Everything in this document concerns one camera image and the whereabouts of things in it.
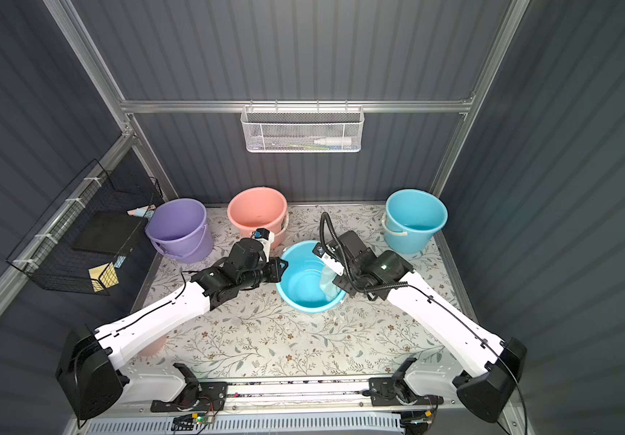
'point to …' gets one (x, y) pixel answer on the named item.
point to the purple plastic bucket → (178, 228)
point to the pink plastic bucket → (258, 207)
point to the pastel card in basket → (141, 211)
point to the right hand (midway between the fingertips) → (347, 268)
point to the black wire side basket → (91, 234)
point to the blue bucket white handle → (411, 218)
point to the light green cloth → (327, 285)
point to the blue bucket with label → (300, 285)
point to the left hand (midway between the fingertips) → (289, 266)
